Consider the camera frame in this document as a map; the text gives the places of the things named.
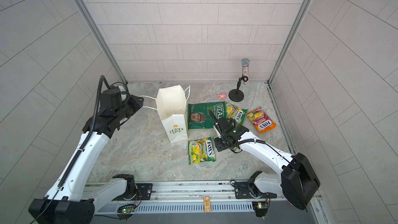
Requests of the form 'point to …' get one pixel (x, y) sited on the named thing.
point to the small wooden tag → (207, 206)
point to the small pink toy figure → (222, 96)
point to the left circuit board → (126, 209)
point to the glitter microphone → (245, 63)
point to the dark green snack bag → (199, 116)
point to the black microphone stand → (237, 95)
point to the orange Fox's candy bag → (260, 120)
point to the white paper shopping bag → (171, 103)
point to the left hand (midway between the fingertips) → (147, 96)
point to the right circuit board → (260, 207)
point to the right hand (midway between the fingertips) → (218, 145)
